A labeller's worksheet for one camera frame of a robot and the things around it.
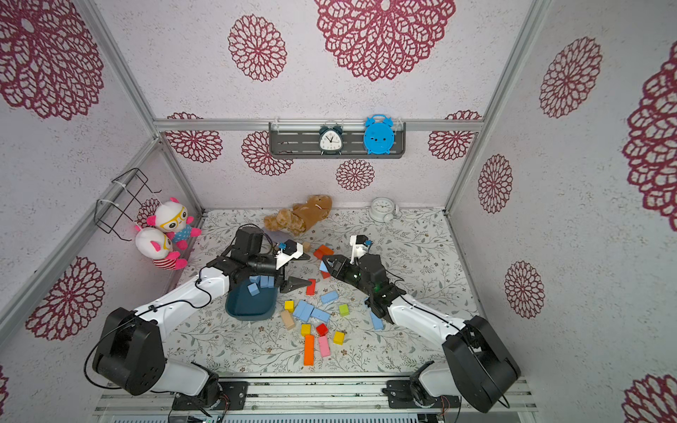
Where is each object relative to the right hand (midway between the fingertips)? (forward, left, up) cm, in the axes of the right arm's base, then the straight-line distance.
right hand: (321, 257), depth 79 cm
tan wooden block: (-11, +12, -20) cm, 26 cm away
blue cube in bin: (-2, +25, -17) cm, 30 cm away
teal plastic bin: (-7, +28, -19) cm, 35 cm away
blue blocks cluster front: (-8, +7, -21) cm, 23 cm away
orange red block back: (+17, +3, -20) cm, 26 cm away
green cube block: (-8, -7, -21) cm, 23 cm away
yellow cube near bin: (-7, +12, -20) cm, 24 cm away
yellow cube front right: (-17, -5, -20) cm, 27 cm away
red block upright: (0, +6, -21) cm, 22 cm away
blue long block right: (-11, -18, -22) cm, 30 cm away
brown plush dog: (+28, +11, -12) cm, 32 cm away
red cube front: (-14, 0, -21) cm, 25 cm away
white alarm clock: (+39, -23, -19) cm, 49 cm away
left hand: (-3, +4, -2) cm, 6 cm away
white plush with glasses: (+17, +55, -1) cm, 58 cm away
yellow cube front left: (-15, +6, -20) cm, 25 cm away
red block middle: (+7, +1, -21) cm, 22 cm away
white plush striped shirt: (+4, +53, 0) cm, 53 cm away
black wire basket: (+6, +58, +13) cm, 60 cm away
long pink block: (-19, -1, -22) cm, 29 cm away
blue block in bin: (+2, +21, -18) cm, 28 cm away
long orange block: (-21, +4, -21) cm, 30 cm away
